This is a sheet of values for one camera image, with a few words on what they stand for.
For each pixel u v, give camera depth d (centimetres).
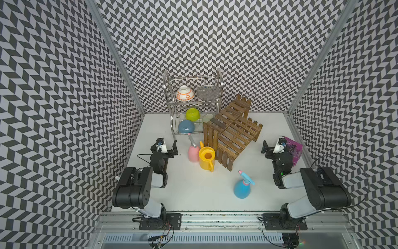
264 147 86
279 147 77
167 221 71
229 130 93
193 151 85
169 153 82
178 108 119
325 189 45
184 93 86
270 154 83
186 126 102
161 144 75
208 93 105
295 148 94
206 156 84
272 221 73
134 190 44
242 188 74
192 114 106
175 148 88
